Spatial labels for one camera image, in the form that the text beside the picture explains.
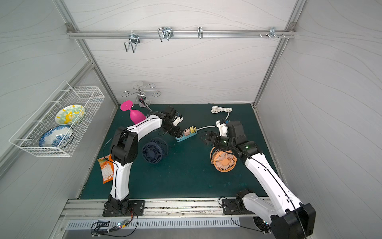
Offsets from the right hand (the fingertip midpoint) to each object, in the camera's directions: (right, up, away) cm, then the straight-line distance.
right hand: (205, 139), depth 74 cm
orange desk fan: (+11, -13, +7) cm, 19 cm away
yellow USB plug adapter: (-7, +3, +22) cm, 23 cm away
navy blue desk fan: (-29, -9, +10) cm, 32 cm away
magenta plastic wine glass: (-42, +11, +18) cm, 48 cm away
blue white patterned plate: (-65, +3, -12) cm, 66 cm away
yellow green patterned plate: (-66, +12, -4) cm, 67 cm away
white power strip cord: (+11, +17, +41) cm, 46 cm away
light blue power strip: (-13, -2, +22) cm, 26 cm away
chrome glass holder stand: (-38, +21, +19) cm, 48 cm away
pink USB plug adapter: (-11, +1, +22) cm, 24 cm away
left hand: (-16, 0, +24) cm, 29 cm away
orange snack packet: (-57, -17, +12) cm, 61 cm away
